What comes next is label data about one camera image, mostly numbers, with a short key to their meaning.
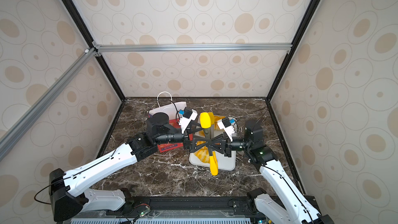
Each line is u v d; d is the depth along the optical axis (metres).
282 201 0.46
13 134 0.52
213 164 0.66
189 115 0.54
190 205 0.75
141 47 0.93
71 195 0.40
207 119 0.60
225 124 0.58
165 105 0.83
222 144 0.59
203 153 0.86
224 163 0.87
